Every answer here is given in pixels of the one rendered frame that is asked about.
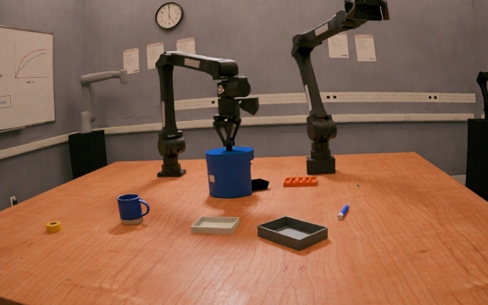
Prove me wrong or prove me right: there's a blue mug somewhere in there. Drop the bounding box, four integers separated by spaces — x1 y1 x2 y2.
117 194 150 225

